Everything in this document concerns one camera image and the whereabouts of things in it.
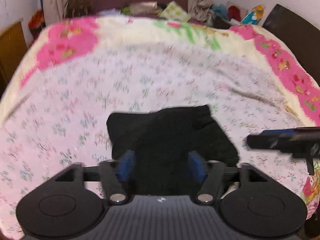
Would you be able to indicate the black pants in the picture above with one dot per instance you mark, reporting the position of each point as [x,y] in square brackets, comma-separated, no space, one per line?
[162,141]

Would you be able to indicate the pile of clothes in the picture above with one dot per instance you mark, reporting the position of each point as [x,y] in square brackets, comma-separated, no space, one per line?
[210,14]

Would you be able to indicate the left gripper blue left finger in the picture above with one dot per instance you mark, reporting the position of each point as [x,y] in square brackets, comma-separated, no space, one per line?
[126,166]

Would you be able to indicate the wooden cabinet door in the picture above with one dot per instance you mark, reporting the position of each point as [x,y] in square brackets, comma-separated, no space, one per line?
[12,50]

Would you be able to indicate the floral bed sheet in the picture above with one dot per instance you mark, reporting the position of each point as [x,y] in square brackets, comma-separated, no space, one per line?
[79,71]

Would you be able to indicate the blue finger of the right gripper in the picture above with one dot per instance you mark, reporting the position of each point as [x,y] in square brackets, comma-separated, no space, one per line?
[278,139]

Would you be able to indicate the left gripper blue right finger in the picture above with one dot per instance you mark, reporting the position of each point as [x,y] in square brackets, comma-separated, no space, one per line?
[197,166]

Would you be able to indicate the green patterned pillow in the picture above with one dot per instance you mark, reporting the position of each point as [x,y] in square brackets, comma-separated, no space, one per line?
[174,12]

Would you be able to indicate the dark wooden board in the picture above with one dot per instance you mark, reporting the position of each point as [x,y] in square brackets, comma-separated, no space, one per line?
[302,37]

